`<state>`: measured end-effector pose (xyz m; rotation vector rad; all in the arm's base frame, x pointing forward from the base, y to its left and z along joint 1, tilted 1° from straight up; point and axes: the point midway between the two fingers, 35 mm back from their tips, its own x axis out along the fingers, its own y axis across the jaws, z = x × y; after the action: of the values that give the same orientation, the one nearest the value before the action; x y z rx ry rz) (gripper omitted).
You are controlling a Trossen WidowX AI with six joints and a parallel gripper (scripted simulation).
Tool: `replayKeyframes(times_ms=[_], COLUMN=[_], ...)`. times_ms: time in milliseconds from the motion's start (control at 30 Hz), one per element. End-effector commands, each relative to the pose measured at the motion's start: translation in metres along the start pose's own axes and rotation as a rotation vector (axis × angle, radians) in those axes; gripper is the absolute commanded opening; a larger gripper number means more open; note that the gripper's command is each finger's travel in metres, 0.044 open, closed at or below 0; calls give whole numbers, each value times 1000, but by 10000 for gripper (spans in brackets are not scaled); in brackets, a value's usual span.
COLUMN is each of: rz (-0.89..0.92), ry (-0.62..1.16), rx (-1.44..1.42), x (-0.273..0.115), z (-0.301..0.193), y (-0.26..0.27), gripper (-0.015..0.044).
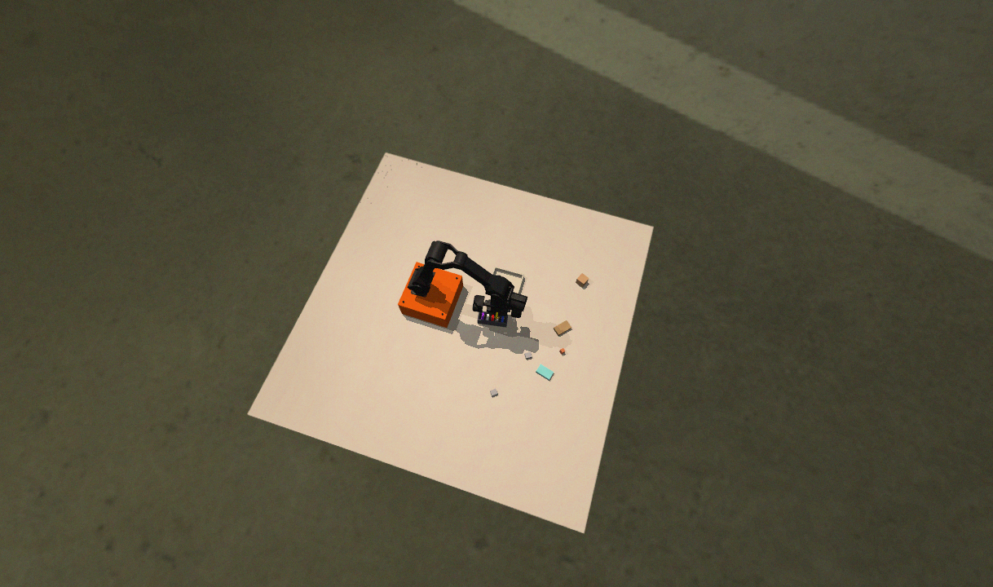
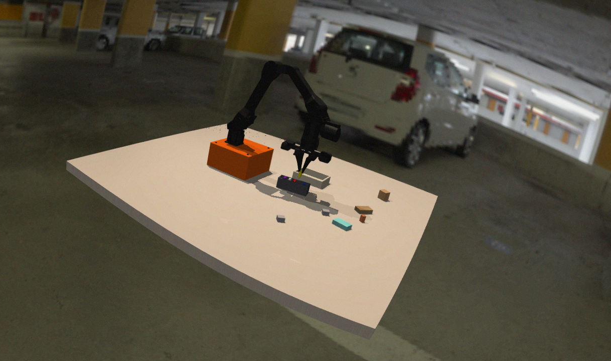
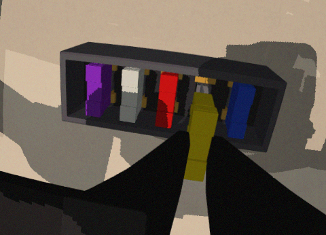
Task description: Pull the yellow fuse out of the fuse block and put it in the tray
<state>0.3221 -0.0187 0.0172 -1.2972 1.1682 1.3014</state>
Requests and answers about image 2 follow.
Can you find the teal rectangular block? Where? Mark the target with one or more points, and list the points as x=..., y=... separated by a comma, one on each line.
x=342, y=224

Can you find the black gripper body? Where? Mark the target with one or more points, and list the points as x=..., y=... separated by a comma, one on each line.
x=307, y=145

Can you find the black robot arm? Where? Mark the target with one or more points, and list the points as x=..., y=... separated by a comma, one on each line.
x=317, y=119

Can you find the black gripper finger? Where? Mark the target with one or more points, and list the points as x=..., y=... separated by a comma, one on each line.
x=307, y=161
x=299, y=160

